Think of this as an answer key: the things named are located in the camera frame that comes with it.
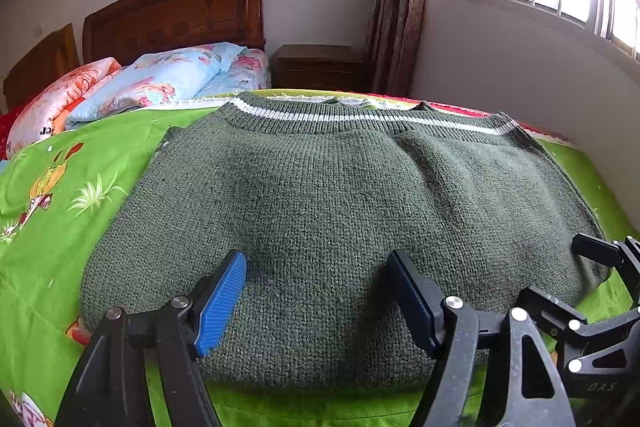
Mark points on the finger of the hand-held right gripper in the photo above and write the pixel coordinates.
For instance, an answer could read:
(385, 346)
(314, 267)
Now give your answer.
(597, 249)
(547, 307)

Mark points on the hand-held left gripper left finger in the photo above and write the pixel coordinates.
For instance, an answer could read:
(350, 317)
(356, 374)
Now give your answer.
(222, 302)

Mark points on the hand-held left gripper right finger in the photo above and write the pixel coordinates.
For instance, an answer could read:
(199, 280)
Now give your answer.
(412, 302)

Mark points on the green knit sweater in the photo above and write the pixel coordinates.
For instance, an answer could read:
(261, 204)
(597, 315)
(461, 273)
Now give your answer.
(325, 207)

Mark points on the green cartoon printed blanket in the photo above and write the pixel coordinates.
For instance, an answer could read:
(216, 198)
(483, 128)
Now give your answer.
(75, 207)

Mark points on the pink floral pillow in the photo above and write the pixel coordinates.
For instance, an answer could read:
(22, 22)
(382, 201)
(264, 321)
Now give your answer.
(245, 72)

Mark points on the light blue floral pillow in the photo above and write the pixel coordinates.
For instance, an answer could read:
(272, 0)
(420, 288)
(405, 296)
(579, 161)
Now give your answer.
(165, 77)

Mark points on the wooden nightstand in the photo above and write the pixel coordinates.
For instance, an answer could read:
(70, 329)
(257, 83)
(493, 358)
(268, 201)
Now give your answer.
(317, 67)

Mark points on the pink floral folded quilt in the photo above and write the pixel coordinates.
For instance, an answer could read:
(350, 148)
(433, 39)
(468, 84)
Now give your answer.
(55, 102)

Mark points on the red patterned blanket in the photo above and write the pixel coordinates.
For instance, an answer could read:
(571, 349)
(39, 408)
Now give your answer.
(4, 127)

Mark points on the large carved wooden headboard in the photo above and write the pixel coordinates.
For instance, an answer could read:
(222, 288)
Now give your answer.
(190, 12)

